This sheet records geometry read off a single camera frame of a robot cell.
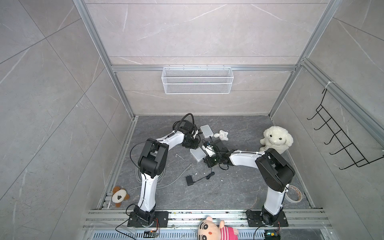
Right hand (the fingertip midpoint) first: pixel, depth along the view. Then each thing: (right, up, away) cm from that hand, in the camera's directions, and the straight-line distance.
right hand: (205, 159), depth 96 cm
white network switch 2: (-5, +4, 0) cm, 6 cm away
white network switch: (+2, +18, +12) cm, 22 cm away
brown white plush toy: (-47, -16, -18) cm, 53 cm away
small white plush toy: (+13, +15, +8) cm, 21 cm away
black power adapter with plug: (+6, +11, -19) cm, 23 cm away
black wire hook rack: (+59, +17, -27) cm, 67 cm away
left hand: (-6, +9, +5) cm, 12 cm away
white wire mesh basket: (-5, +53, +5) cm, 54 cm away
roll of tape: (+49, -17, -14) cm, 54 cm away
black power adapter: (-10, -10, -10) cm, 17 cm away
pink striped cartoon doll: (0, -25, -31) cm, 39 cm away
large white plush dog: (+41, +15, -10) cm, 45 cm away
